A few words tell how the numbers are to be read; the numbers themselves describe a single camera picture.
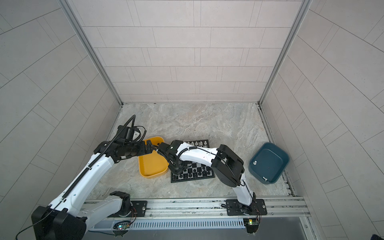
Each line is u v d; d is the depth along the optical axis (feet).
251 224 2.23
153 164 2.79
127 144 2.08
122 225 2.11
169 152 1.96
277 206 2.37
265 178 2.63
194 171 2.65
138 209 2.32
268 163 2.92
